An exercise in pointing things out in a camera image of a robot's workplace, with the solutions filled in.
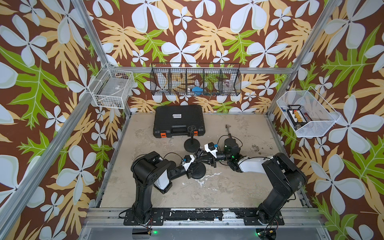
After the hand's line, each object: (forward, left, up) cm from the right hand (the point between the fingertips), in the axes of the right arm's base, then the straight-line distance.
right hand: (197, 158), depth 81 cm
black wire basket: (+49, +2, +18) cm, 52 cm away
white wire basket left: (+34, +49, +22) cm, 64 cm away
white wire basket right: (+20, -62, +14) cm, 67 cm away
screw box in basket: (+20, -56, +13) cm, 61 cm away
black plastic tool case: (+34, +17, -7) cm, 39 cm away
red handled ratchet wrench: (+32, -23, -12) cm, 41 cm away
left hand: (+1, -1, -7) cm, 7 cm away
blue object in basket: (+41, -1, +15) cm, 43 cm away
